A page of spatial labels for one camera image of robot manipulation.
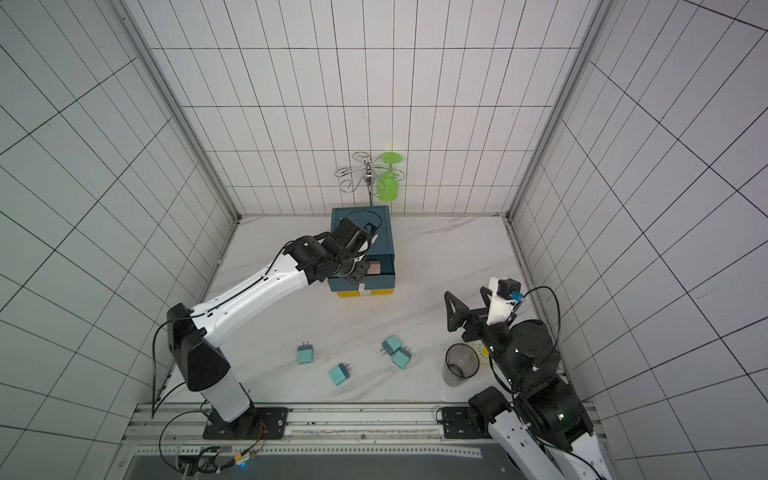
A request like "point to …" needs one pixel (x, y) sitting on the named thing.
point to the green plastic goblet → (388, 182)
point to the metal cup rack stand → (376, 177)
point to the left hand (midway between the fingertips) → (351, 269)
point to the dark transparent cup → (460, 362)
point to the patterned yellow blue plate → (483, 353)
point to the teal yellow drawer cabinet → (379, 279)
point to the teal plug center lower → (402, 357)
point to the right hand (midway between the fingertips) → (453, 291)
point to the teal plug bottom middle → (340, 373)
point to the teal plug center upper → (391, 345)
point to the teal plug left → (305, 353)
